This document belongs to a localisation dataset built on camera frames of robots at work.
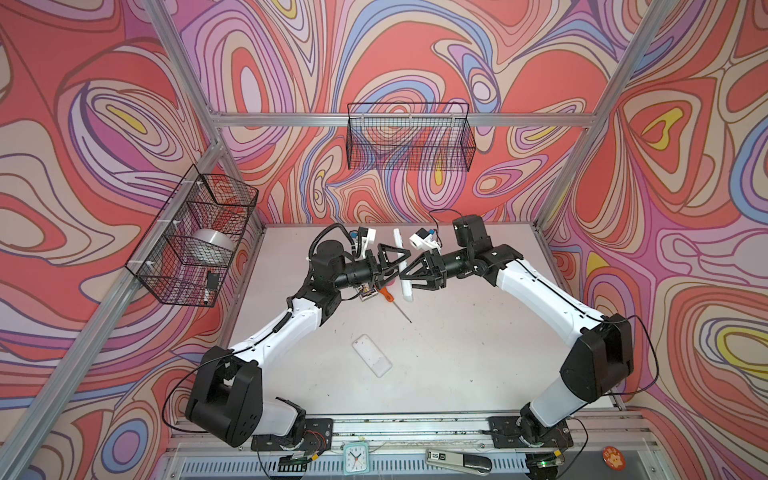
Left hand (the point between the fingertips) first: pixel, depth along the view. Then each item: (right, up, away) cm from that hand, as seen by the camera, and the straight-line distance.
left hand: (408, 264), depth 70 cm
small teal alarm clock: (-12, -46, -1) cm, 47 cm away
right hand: (0, -5, -1) cm, 6 cm away
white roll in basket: (-48, +4, 0) cm, 48 cm away
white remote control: (-1, -5, -5) cm, 7 cm away
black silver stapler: (+15, -44, -5) cm, 47 cm away
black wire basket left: (-56, +17, +11) cm, 60 cm away
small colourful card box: (-12, -11, +29) cm, 33 cm away
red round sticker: (+49, -47, +1) cm, 68 cm away
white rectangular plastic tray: (-9, -27, +17) cm, 33 cm away
